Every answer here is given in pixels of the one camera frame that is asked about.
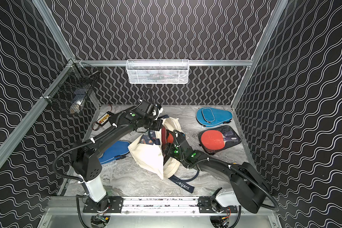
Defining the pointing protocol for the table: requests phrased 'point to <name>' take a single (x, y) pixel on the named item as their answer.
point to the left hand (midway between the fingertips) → (162, 123)
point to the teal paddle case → (211, 116)
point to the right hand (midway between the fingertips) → (164, 148)
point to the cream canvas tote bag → (148, 151)
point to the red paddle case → (167, 137)
